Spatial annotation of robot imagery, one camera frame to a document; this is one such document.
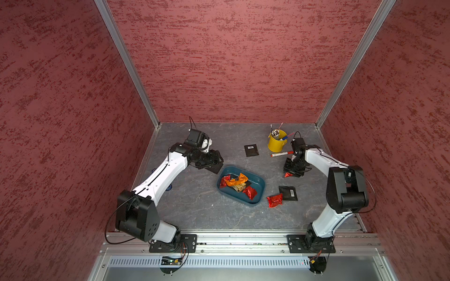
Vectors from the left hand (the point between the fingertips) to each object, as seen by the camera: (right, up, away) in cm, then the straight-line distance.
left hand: (216, 165), depth 81 cm
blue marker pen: (-25, -13, +9) cm, 30 cm away
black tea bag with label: (+20, +5, +26) cm, 33 cm away
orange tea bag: (+13, -9, +9) cm, 18 cm away
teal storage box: (+20, -10, +11) cm, 25 cm away
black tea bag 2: (+38, -16, +8) cm, 42 cm away
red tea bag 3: (+28, -18, +2) cm, 34 cm away
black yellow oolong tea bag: (+11, -13, +6) cm, 18 cm away
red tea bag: (+3, -10, +7) cm, 13 cm away
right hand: (+38, -7, +12) cm, 40 cm away
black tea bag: (-2, -4, +17) cm, 17 cm away
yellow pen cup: (+34, +12, +18) cm, 40 cm away
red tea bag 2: (+17, -14, +4) cm, 23 cm away
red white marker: (+39, +4, +23) cm, 45 cm away
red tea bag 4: (+38, -6, +10) cm, 39 cm away
